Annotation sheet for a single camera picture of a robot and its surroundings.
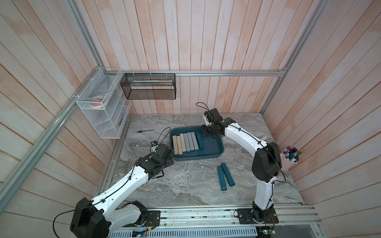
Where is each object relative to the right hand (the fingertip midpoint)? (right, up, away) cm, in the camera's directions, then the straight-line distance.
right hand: (202, 131), depth 93 cm
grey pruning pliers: (-10, -7, +8) cm, 15 cm away
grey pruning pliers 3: (-4, -12, +5) cm, 13 cm away
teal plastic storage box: (+7, -11, +5) cm, 14 cm away
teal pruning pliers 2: (+10, -28, -8) cm, 31 cm away
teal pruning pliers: (0, -11, +5) cm, 12 cm away
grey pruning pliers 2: (-8, -7, +8) cm, 13 cm away
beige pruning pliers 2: (-15, -11, +5) cm, 19 cm away
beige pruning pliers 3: (-13, -8, +6) cm, 16 cm away
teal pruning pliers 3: (+15, -29, -9) cm, 34 cm away
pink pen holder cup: (+49, -15, -10) cm, 52 cm away
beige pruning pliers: (-18, -10, +5) cm, 21 cm away
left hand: (-22, -17, -11) cm, 30 cm away
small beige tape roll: (+44, -5, +8) cm, 45 cm away
